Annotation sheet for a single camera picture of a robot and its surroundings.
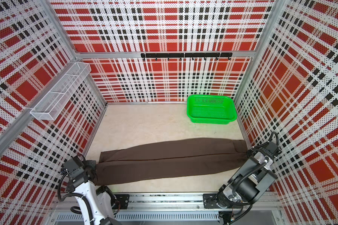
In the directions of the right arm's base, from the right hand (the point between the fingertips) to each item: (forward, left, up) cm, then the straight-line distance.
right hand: (251, 154), depth 86 cm
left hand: (-6, +94, +4) cm, 94 cm away
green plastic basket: (+43, +18, -6) cm, 47 cm away
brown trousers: (-2, +52, 0) cm, 52 cm away
